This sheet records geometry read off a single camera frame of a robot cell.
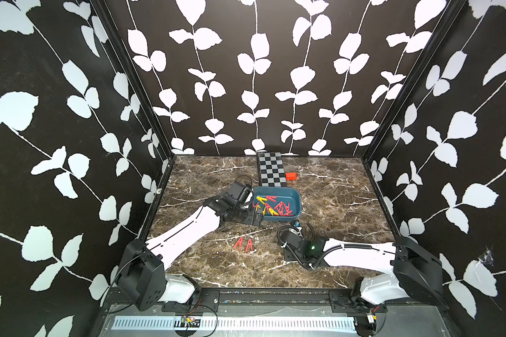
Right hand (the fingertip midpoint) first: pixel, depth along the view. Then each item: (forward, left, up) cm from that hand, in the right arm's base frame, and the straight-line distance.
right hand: (284, 248), depth 84 cm
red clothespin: (+3, +19, -2) cm, 19 cm away
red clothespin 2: (+2, +14, -1) cm, 15 cm away
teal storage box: (+26, -3, +1) cm, 27 cm away
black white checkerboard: (+42, +4, +1) cm, 42 cm away
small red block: (+40, -6, -1) cm, 41 cm away
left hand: (+10, +12, +12) cm, 19 cm away
